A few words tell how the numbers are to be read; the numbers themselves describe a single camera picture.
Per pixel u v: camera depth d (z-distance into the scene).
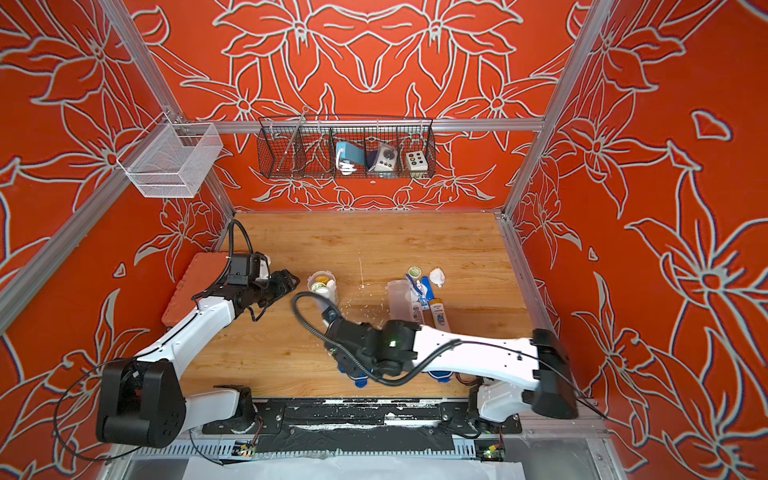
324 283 0.85
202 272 0.95
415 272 1.01
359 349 0.49
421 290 0.95
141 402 0.41
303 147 0.98
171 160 0.91
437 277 1.00
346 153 0.85
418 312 0.90
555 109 0.89
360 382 0.78
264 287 0.72
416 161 0.94
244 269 0.67
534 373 0.39
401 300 0.92
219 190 1.14
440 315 0.89
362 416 0.74
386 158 0.91
